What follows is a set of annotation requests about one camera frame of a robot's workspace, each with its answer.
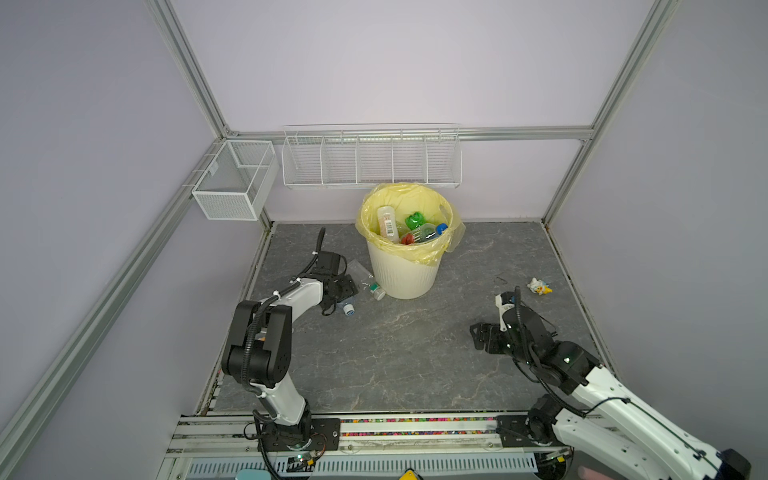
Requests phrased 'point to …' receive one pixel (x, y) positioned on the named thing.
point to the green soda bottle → (414, 221)
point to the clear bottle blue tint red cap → (416, 236)
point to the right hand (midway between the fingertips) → (484, 330)
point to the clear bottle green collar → (367, 280)
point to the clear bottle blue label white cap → (347, 307)
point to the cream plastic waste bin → (403, 279)
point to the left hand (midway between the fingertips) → (347, 294)
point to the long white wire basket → (367, 154)
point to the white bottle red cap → (387, 220)
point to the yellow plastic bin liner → (408, 197)
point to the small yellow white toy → (539, 287)
